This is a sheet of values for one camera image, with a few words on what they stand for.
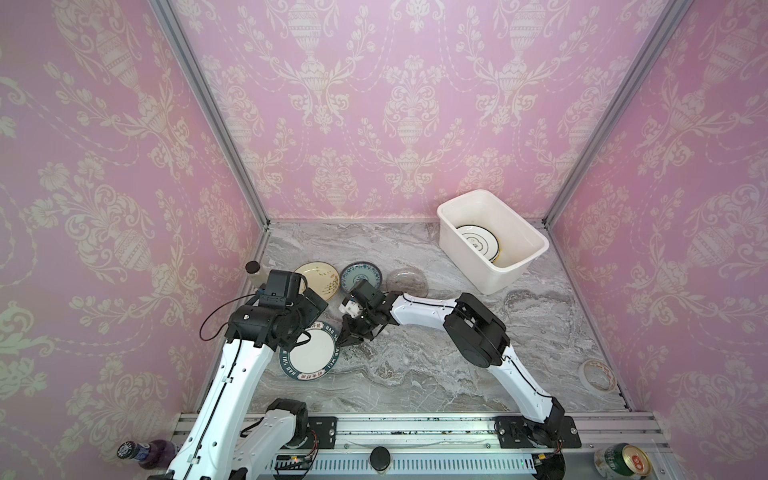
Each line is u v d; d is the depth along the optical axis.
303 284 0.59
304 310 0.67
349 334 0.80
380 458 0.64
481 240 1.10
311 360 0.86
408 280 1.03
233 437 0.41
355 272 1.06
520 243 0.99
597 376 0.83
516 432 0.73
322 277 1.04
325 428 0.75
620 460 0.62
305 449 0.72
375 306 0.77
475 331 0.59
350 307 0.90
